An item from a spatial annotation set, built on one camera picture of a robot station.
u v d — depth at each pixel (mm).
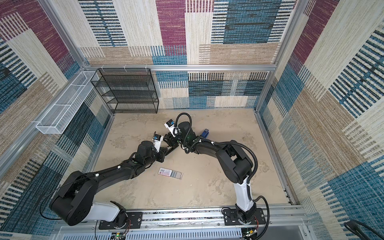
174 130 800
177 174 878
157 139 778
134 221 732
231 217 729
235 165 516
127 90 1089
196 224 730
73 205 424
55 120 702
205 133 1045
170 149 940
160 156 794
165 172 890
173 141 812
